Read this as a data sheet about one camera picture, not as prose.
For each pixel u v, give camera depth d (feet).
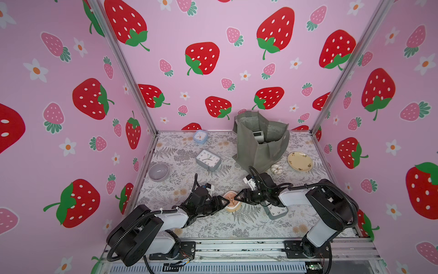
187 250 2.41
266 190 2.39
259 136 3.26
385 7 2.25
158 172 3.22
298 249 2.41
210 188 2.74
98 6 2.21
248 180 2.82
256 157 2.74
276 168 3.26
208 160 3.39
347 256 2.40
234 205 2.76
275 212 2.69
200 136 3.77
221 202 2.58
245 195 2.62
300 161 3.44
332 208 1.56
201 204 2.29
